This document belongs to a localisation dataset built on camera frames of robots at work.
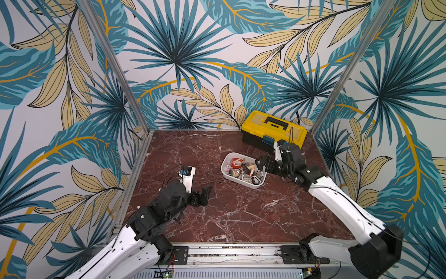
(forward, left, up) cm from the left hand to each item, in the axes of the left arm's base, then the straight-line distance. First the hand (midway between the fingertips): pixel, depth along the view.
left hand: (201, 187), depth 70 cm
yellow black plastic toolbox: (+39, -31, -6) cm, 50 cm away
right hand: (+13, -27, 0) cm, 30 cm away
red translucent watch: (+24, -16, -17) cm, 34 cm away
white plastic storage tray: (+20, -20, -19) cm, 34 cm away
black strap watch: (+14, -27, -17) cm, 35 cm away
